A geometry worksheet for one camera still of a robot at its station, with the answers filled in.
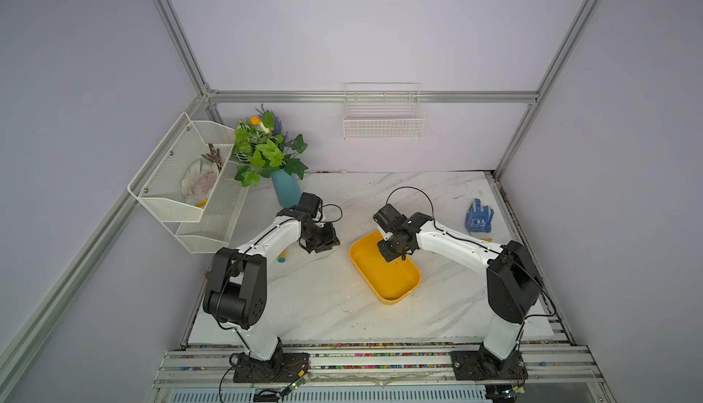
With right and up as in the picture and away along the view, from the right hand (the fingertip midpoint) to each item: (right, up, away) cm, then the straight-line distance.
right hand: (391, 253), depth 90 cm
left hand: (-18, +3, +1) cm, 18 cm away
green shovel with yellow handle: (-37, -2, +2) cm, 37 cm away
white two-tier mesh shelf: (-62, +9, +1) cm, 63 cm away
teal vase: (-39, +23, +15) cm, 47 cm away
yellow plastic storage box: (-2, -8, -5) cm, 10 cm away
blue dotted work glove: (+36, +10, +14) cm, 40 cm away
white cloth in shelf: (-58, +23, -12) cm, 63 cm away
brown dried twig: (-55, +31, -8) cm, 64 cm away
